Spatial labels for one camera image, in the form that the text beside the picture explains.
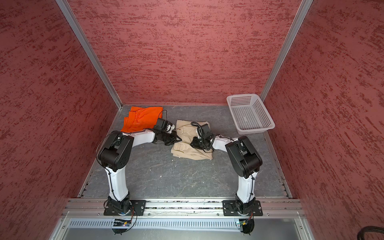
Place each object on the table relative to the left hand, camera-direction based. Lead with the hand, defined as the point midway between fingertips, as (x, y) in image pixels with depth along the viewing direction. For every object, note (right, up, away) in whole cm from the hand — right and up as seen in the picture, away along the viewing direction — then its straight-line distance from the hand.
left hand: (181, 142), depth 97 cm
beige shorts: (+3, +7, +3) cm, 8 cm away
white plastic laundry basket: (+53, +20, +20) cm, 60 cm away
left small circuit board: (-29, -37, -24) cm, 52 cm away
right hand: (+6, -3, -1) cm, 7 cm away
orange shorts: (-33, +15, +13) cm, 38 cm away
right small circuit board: (+33, -36, -24) cm, 55 cm away
